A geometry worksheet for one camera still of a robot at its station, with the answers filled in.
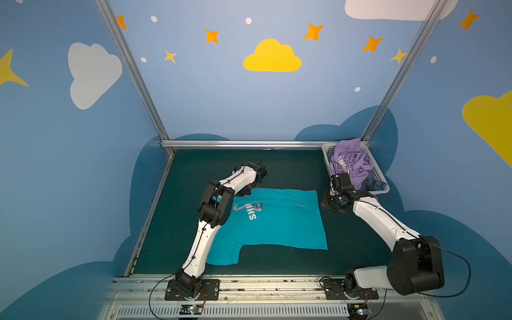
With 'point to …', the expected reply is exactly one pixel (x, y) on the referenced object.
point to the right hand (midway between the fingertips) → (326, 200)
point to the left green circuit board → (190, 309)
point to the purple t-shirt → (348, 156)
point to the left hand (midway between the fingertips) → (237, 194)
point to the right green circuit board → (357, 310)
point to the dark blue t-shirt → (373, 182)
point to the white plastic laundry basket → (370, 152)
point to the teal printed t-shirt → (274, 218)
